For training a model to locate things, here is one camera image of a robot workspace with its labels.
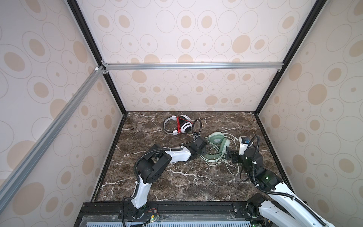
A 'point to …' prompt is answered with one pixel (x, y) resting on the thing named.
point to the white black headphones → (174, 125)
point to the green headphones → (216, 137)
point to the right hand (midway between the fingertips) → (236, 146)
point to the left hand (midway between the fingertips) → (208, 147)
